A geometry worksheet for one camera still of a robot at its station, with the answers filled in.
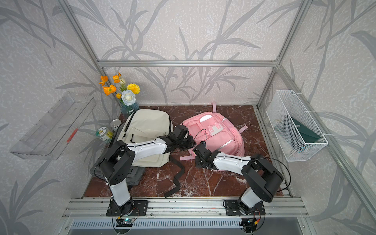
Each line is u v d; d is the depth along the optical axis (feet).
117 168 1.56
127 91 2.64
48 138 2.13
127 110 3.43
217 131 3.26
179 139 2.38
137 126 3.25
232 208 2.38
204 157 2.24
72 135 2.15
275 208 2.47
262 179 1.44
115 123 3.36
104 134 3.07
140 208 2.41
